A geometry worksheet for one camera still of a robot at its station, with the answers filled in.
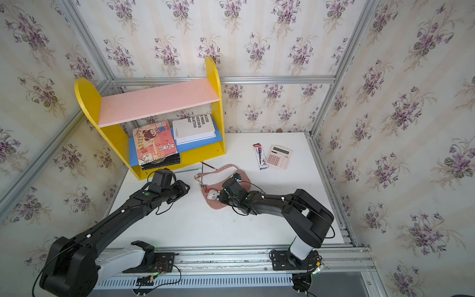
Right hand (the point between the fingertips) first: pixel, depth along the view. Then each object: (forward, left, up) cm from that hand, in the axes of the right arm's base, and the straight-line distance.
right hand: (221, 195), depth 88 cm
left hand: (0, +13, +5) cm, 14 cm away
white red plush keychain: (0, +4, +1) cm, 4 cm away
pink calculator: (+25, -31, -2) cm, 40 cm away
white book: (+31, +17, +13) cm, 38 cm away
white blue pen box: (+27, -20, -4) cm, 34 cm away
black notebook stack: (+22, +33, -2) cm, 40 cm away
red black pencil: (+21, +11, -4) cm, 24 cm away
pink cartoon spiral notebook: (+24, +37, +11) cm, 45 cm away
